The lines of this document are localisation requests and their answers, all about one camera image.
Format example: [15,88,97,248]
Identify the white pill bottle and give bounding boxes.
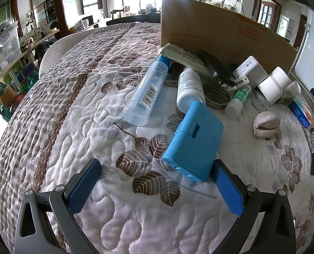
[176,68,206,110]

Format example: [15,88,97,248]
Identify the small green white-capped bottle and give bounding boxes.
[225,84,253,120]

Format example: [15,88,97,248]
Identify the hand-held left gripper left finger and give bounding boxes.
[14,158,101,254]

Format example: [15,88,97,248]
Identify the whiteboard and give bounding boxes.
[291,8,314,109]

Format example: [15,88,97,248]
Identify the small white cylinder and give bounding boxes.
[286,80,302,96]

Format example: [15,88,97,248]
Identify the black phone case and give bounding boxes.
[199,49,236,87]

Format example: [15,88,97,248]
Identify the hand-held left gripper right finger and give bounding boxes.
[211,159,296,254]

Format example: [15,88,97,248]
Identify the blue cardboard packet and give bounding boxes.
[288,95,314,128]

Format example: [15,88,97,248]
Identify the brown cardboard box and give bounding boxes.
[160,0,300,75]

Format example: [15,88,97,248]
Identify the pale seashell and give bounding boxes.
[253,111,281,140]

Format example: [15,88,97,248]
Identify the white charger adapter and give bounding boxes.
[232,55,268,88]

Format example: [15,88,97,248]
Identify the black marker pen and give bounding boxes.
[310,127,314,176]

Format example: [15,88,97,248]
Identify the black lighter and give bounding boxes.
[165,61,182,87]

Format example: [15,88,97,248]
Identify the olive green white carton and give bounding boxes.
[160,43,213,78]

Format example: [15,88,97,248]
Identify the blue plastic case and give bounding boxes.
[162,101,224,182]

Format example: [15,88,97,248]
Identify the crumpled clear plastic wrap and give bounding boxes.
[251,90,270,110]

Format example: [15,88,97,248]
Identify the wooden glazed door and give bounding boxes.
[259,0,282,30]

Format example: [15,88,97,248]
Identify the white pipe fitting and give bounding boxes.
[257,66,292,106]

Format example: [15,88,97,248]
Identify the clear plastic storage bin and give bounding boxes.
[0,22,22,72]

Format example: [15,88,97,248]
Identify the wicker basket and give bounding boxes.
[0,87,17,107]

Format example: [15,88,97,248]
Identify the clear blue tube bottle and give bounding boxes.
[122,54,172,126]

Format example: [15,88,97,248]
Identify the round metal strainer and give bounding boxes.
[202,83,231,109]

